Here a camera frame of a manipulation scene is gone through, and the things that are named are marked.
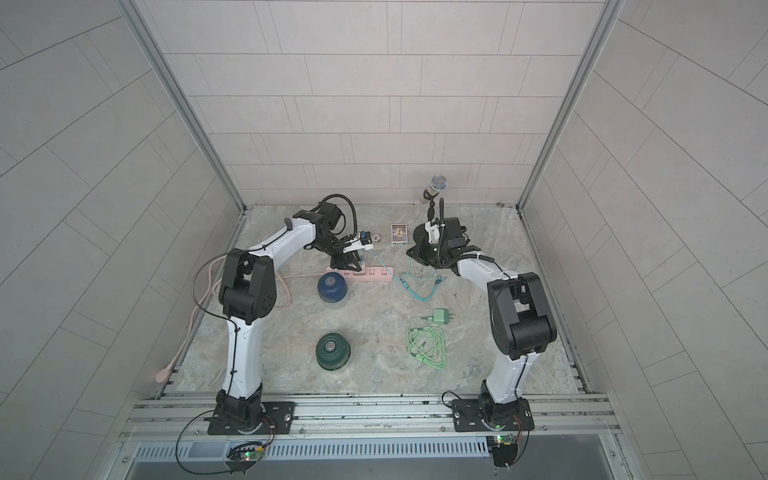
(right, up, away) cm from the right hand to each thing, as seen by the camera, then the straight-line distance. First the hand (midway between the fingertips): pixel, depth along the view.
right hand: (408, 249), depth 92 cm
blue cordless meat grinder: (-22, -10, -9) cm, 26 cm away
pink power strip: (-13, -8, +2) cm, 15 cm away
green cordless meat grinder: (-19, -24, -20) cm, 36 cm away
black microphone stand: (+8, +13, +5) cm, 16 cm away
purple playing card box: (-3, +5, +14) cm, 15 cm away
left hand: (-15, -3, +4) cm, 16 cm away
